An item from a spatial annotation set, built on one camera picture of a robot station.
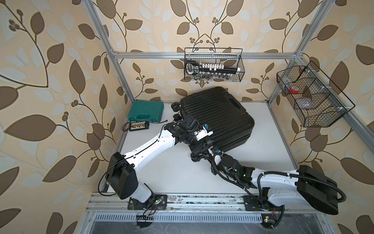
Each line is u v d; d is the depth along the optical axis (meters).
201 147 0.69
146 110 1.10
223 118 0.83
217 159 0.69
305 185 0.43
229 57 0.91
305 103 0.72
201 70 0.87
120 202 0.76
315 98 0.75
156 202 0.74
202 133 0.69
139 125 1.05
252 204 0.73
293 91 0.82
